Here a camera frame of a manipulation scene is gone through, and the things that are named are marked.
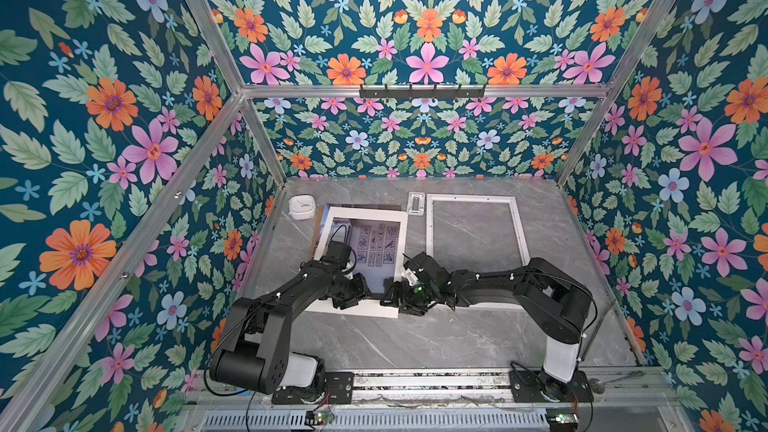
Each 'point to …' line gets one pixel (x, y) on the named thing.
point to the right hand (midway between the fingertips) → (386, 305)
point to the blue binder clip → (244, 394)
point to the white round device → (302, 207)
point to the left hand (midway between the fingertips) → (371, 290)
